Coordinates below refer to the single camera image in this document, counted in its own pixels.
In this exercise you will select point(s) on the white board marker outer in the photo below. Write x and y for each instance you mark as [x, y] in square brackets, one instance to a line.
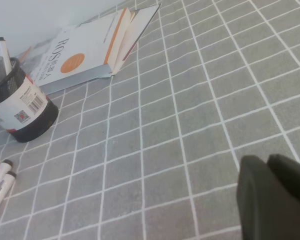
[6, 183]

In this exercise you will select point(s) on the white marker in holder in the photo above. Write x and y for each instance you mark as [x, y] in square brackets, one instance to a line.
[4, 53]

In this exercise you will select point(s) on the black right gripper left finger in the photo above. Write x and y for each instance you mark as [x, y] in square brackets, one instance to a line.
[267, 211]

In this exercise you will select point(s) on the white ROS book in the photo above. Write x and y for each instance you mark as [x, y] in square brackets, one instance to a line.
[79, 53]

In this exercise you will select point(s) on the black mesh pen holder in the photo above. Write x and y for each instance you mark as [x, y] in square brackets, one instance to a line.
[25, 111]

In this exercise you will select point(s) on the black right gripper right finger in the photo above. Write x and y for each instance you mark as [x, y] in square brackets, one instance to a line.
[287, 172]

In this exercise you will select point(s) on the grey pen in holder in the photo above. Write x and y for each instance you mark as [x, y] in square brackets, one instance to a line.
[3, 73]

